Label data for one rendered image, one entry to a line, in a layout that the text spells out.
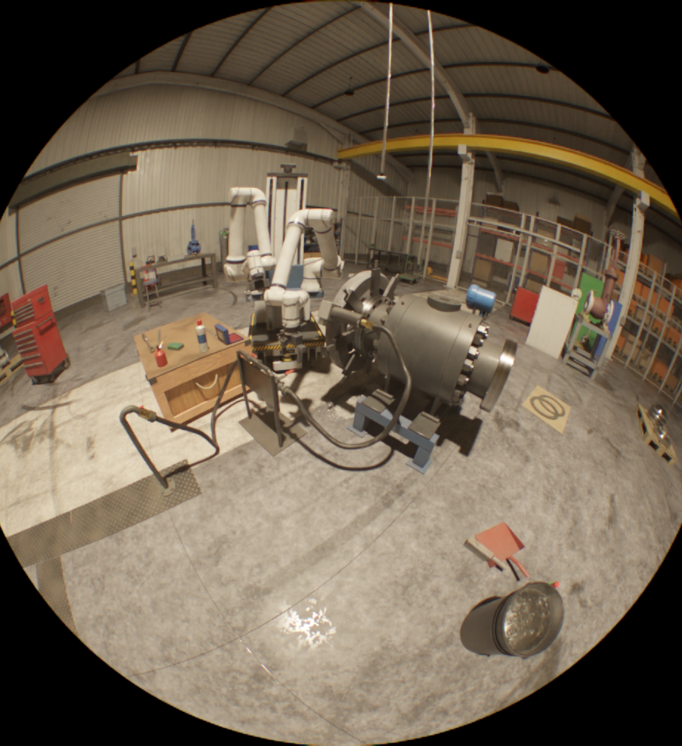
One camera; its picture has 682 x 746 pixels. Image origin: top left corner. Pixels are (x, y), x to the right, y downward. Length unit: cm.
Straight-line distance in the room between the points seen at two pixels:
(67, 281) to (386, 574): 1001
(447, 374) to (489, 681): 162
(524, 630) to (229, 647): 111
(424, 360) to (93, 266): 939
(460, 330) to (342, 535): 120
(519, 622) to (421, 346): 136
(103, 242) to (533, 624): 1027
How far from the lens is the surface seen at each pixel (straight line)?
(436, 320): 136
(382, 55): 973
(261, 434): 167
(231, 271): 194
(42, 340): 398
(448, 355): 128
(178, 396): 179
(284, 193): 227
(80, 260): 961
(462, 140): 984
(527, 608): 114
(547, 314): 496
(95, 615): 167
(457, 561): 139
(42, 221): 1029
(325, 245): 172
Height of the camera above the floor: 120
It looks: 32 degrees down
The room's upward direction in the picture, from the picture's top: 5 degrees clockwise
